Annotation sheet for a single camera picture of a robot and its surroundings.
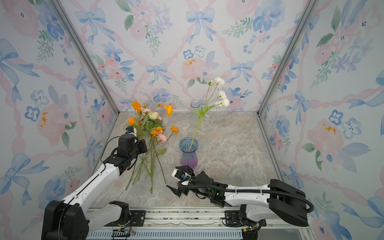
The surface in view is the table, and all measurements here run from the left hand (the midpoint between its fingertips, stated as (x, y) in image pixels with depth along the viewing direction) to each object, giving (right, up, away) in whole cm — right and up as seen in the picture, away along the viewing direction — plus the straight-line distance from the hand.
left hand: (144, 140), depth 84 cm
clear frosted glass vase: (+28, +21, +13) cm, 38 cm away
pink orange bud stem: (+13, +6, +22) cm, 27 cm away
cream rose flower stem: (0, -7, +13) cm, 15 cm away
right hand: (+17, -16, -12) cm, 26 cm away
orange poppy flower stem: (+13, +16, +1) cm, 21 cm away
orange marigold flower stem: (-18, +12, +25) cm, 33 cm away
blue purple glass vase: (+25, -9, -4) cm, 27 cm away
